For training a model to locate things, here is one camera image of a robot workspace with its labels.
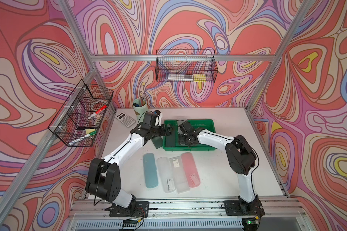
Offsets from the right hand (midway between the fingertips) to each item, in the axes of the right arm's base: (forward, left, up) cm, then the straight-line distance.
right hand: (184, 144), depth 96 cm
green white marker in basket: (-7, +48, +26) cm, 55 cm away
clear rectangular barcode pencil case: (-22, +4, -1) cm, 22 cm away
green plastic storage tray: (+16, -19, 0) cm, 25 cm away
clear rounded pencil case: (-16, +13, -1) cm, 21 cm away
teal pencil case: (-17, +22, -1) cm, 28 cm away
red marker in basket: (+6, +44, +31) cm, 54 cm away
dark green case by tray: (+2, +18, 0) cm, 19 cm away
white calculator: (+24, +45, +1) cm, 51 cm away
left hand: (+1, +10, +16) cm, 19 cm away
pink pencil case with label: (-23, -4, -1) cm, 23 cm away
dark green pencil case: (+4, +9, 0) cm, 10 cm away
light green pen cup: (+24, +31, +12) cm, 41 cm away
